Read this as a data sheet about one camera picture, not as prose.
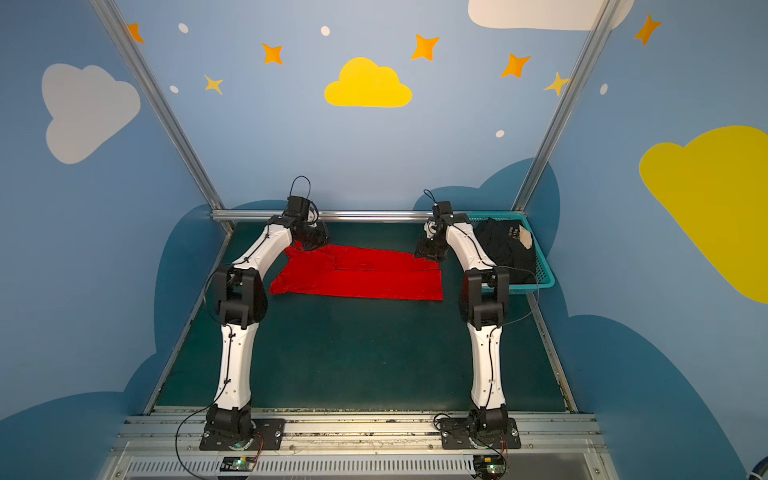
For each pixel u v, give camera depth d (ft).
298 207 2.83
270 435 2.46
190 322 3.29
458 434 2.45
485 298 2.05
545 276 3.19
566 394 2.83
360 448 2.41
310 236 2.99
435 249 2.96
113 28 2.30
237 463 2.34
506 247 3.31
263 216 4.00
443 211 2.82
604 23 2.32
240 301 2.05
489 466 2.35
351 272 3.53
